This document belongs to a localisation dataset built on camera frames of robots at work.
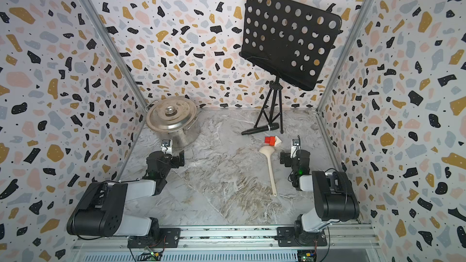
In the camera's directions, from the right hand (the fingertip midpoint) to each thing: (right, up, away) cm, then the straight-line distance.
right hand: (294, 150), depth 95 cm
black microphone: (-16, +11, +15) cm, 24 cm away
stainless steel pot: (-62, +6, +9) cm, 63 cm away
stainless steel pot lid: (-64, +19, 0) cm, 67 cm away
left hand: (-61, 0, -3) cm, 61 cm away
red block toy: (-11, +4, +11) cm, 16 cm away
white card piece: (-7, +4, +8) cm, 11 cm away
